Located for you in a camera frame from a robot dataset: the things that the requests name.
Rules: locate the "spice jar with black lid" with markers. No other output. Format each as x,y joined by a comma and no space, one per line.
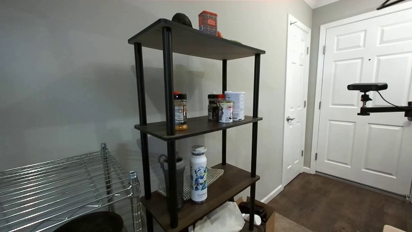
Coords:
180,111

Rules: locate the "green object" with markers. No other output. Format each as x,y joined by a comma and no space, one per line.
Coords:
235,41

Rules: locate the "cardboard box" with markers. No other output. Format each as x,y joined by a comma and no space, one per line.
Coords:
268,219

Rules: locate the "white cylindrical container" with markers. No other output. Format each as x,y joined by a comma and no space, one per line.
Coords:
237,104

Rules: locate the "grey water bottle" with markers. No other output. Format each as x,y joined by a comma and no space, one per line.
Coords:
179,180

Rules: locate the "small jar with red lid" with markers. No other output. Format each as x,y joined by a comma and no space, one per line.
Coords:
225,111

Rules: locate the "dark wood shelf unit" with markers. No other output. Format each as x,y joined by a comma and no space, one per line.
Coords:
196,42

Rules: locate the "white plastic bag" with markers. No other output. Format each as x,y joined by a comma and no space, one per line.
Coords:
222,220

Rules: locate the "camera on mount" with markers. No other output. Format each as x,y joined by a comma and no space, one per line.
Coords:
370,96

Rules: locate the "red patterned tin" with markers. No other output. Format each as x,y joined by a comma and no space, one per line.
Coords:
208,22

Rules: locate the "checkered cloth mat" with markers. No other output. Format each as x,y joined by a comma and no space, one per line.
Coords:
212,175

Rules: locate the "dark spice jar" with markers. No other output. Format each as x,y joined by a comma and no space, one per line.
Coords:
212,108

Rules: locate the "dark round object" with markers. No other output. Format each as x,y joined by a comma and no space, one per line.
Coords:
182,19

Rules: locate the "white printed water bottle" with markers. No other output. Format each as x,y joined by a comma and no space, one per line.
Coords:
198,175

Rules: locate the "black bar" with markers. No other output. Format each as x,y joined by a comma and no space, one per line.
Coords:
389,4

